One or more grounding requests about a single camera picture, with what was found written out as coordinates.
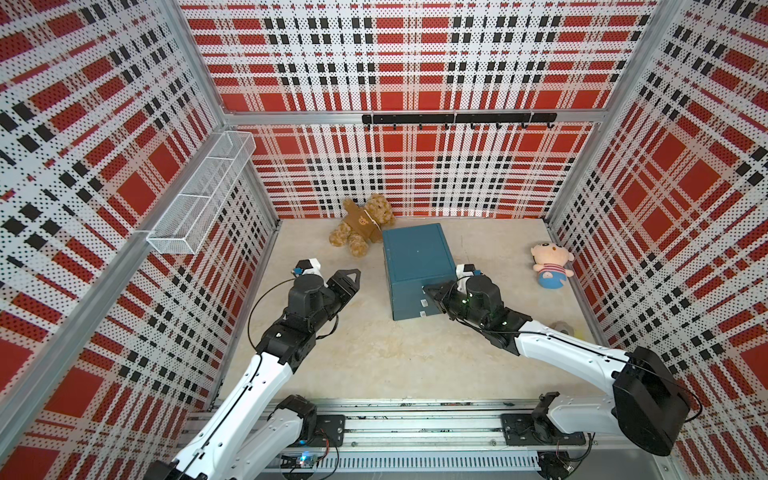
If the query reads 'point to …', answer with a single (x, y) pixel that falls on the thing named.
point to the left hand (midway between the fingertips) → (362, 276)
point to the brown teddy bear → (363, 225)
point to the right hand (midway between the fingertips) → (425, 287)
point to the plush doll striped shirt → (550, 260)
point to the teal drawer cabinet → (416, 256)
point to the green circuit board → (298, 461)
